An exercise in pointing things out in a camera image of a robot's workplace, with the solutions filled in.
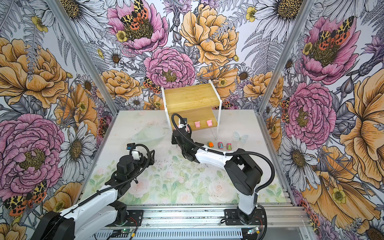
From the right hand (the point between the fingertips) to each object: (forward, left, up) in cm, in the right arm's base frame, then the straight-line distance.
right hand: (176, 134), depth 88 cm
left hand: (-10, +17, -6) cm, 20 cm away
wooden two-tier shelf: (+7, -11, +18) cm, 22 cm away
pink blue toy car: (0, -27, -14) cm, 30 cm away
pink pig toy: (+6, -12, +2) cm, 14 cm away
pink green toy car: (-1, -32, -14) cm, 35 cm away
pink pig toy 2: (+7, -20, +2) cm, 21 cm away
